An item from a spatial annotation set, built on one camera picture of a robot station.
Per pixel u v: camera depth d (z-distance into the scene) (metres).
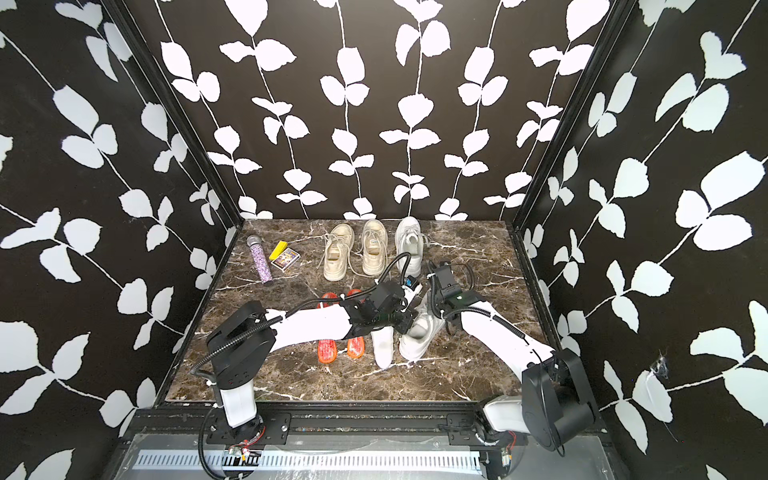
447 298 0.66
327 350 0.86
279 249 1.11
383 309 0.68
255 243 1.09
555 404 0.41
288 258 1.07
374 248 1.07
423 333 0.86
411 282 0.76
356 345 0.88
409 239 1.02
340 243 1.04
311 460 0.70
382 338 0.87
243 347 0.46
